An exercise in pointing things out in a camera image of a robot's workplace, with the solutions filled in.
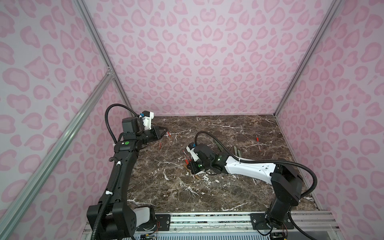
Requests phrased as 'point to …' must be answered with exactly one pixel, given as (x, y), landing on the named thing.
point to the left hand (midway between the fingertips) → (167, 127)
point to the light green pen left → (235, 150)
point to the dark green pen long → (219, 146)
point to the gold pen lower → (195, 175)
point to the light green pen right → (239, 153)
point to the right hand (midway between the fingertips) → (187, 166)
